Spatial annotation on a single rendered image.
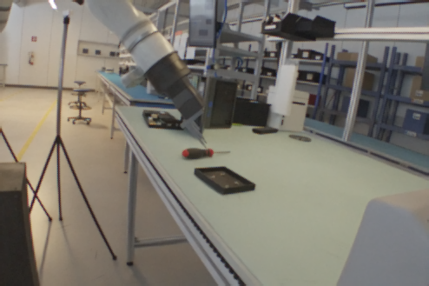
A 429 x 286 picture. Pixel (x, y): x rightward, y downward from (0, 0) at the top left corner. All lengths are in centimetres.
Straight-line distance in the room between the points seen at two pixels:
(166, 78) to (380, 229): 41
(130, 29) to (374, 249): 48
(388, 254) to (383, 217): 3
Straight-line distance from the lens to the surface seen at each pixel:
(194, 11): 242
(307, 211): 53
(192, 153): 69
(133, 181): 159
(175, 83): 50
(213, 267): 44
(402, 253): 22
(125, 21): 53
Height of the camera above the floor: 121
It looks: 13 degrees down
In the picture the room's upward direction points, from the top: 9 degrees clockwise
